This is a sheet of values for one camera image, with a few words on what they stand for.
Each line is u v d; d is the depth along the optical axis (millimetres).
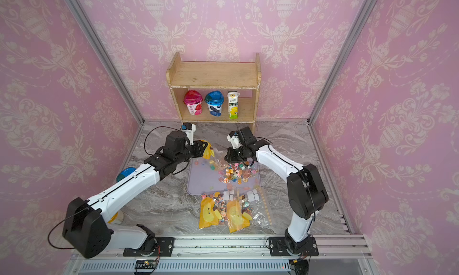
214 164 920
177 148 607
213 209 800
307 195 467
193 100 874
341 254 730
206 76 800
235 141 818
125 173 854
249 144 693
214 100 870
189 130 709
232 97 833
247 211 830
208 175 942
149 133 1163
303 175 508
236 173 945
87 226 403
